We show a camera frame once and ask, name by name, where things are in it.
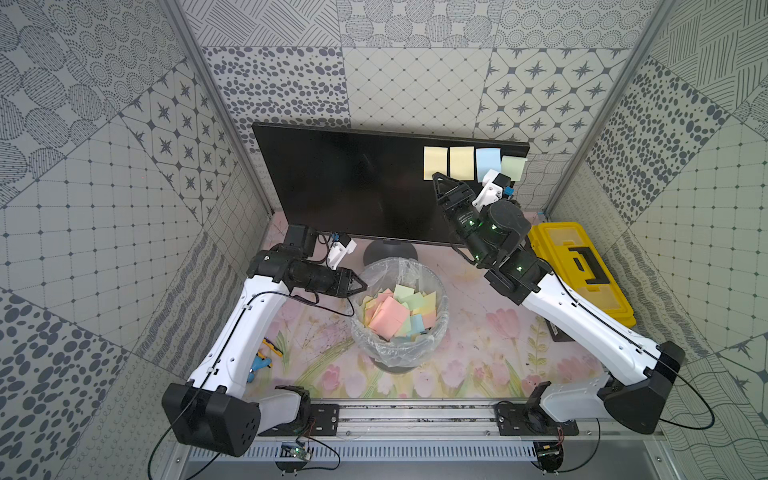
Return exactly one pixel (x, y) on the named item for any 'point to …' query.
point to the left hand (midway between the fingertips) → (356, 280)
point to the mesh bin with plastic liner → (399, 355)
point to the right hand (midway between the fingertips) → (429, 182)
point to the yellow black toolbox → (571, 251)
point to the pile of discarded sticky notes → (404, 313)
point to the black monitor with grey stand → (376, 186)
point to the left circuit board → (293, 458)
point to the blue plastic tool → (258, 364)
